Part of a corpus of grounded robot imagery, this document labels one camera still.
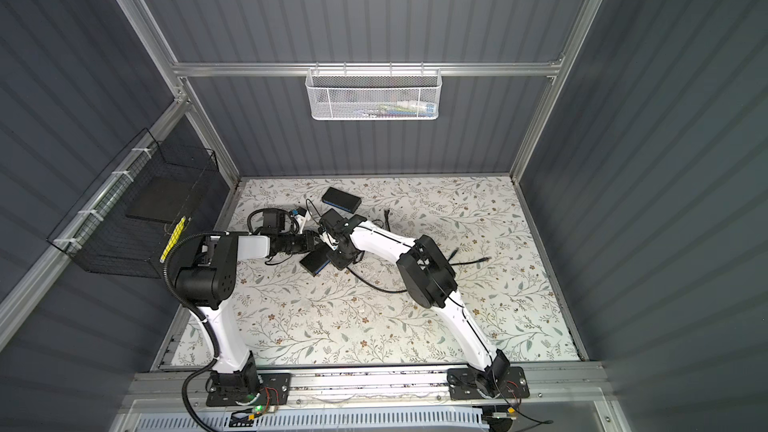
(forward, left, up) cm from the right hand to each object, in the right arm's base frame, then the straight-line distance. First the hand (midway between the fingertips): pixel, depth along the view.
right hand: (343, 262), depth 97 cm
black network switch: (+27, +3, 0) cm, 27 cm away
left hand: (+7, +6, +1) cm, 9 cm away
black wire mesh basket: (-4, +47, +30) cm, 56 cm away
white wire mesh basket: (+68, -8, +21) cm, 71 cm away
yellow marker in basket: (-9, +34, +29) cm, 46 cm away
